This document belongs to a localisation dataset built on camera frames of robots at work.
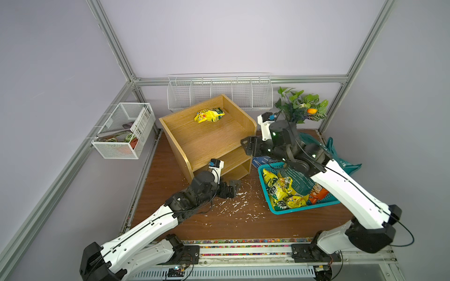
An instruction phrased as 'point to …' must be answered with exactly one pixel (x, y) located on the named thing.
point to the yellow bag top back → (210, 115)
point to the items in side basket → (126, 135)
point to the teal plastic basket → (278, 207)
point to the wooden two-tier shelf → (212, 129)
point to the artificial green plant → (293, 106)
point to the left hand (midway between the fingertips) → (232, 182)
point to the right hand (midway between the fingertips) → (247, 139)
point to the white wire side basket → (144, 118)
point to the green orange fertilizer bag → (347, 167)
